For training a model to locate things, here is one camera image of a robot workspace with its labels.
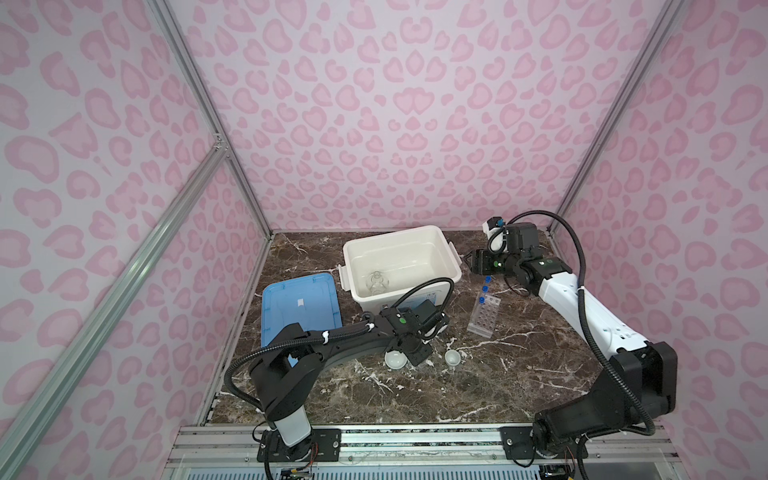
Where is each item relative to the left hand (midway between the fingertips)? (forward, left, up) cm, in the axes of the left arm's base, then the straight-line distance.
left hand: (422, 343), depth 84 cm
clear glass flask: (+22, +14, -3) cm, 26 cm away
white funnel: (-3, +8, -4) cm, 9 cm away
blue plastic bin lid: (+18, +35, -6) cm, 40 cm away
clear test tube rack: (+11, -21, -5) cm, 24 cm away
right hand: (+19, -16, +16) cm, 29 cm away
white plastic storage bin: (+29, +12, -3) cm, 32 cm away
